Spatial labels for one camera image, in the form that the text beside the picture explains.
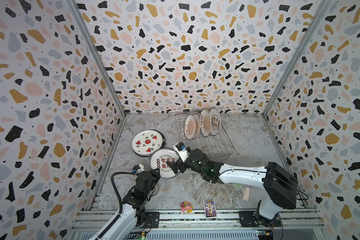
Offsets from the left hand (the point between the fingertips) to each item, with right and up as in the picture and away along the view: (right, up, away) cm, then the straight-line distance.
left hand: (160, 166), depth 84 cm
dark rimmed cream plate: (-2, +14, +19) cm, 24 cm away
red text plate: (-2, +3, +6) cm, 7 cm away
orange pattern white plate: (+28, +26, +22) cm, 44 cm away
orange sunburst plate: (+17, +23, +18) cm, 34 cm away
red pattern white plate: (+34, +26, +19) cm, 47 cm away
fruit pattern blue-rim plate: (-14, +12, +16) cm, 24 cm away
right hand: (+7, +9, -9) cm, 14 cm away
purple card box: (+27, -19, -8) cm, 34 cm away
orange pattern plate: (+22, +23, +13) cm, 34 cm away
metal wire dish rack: (+36, +9, +18) cm, 41 cm away
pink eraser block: (+47, -14, -4) cm, 49 cm away
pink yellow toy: (+15, -18, -8) cm, 25 cm away
